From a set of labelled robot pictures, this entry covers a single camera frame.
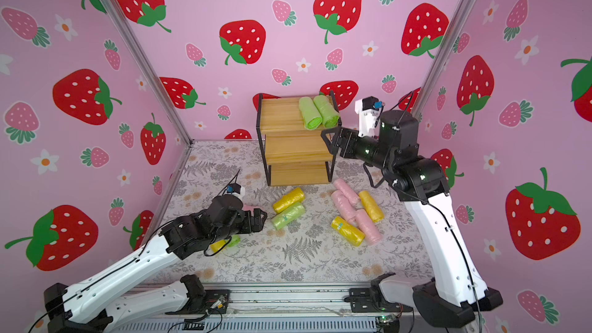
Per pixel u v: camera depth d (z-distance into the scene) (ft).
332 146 1.68
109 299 1.39
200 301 2.18
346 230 2.82
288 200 3.08
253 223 2.11
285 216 2.94
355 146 1.66
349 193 3.21
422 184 1.25
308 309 2.40
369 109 1.63
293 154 3.01
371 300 2.26
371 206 3.07
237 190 2.14
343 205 3.05
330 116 2.51
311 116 2.57
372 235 2.79
